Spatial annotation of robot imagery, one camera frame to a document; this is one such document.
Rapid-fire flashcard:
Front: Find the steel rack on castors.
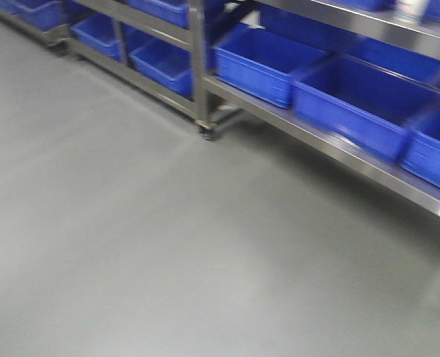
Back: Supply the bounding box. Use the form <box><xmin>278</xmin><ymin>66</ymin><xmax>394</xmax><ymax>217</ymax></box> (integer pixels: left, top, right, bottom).
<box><xmin>0</xmin><ymin>0</ymin><xmax>72</xmax><ymax>49</ymax></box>
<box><xmin>67</xmin><ymin>0</ymin><xmax>219</xmax><ymax>141</ymax></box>

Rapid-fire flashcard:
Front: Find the steel rack with roller tracks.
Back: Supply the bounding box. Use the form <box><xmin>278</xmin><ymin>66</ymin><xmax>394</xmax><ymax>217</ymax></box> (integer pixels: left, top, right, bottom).
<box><xmin>204</xmin><ymin>0</ymin><xmax>440</xmax><ymax>228</ymax></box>

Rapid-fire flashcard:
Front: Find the row of blue bins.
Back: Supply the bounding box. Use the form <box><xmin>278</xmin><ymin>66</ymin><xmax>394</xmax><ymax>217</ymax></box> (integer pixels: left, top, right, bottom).
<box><xmin>212</xmin><ymin>0</ymin><xmax>440</xmax><ymax>197</ymax></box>

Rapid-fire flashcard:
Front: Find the white container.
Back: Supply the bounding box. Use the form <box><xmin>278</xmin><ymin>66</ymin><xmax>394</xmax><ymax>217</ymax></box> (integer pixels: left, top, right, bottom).
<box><xmin>393</xmin><ymin>0</ymin><xmax>428</xmax><ymax>24</ymax></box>

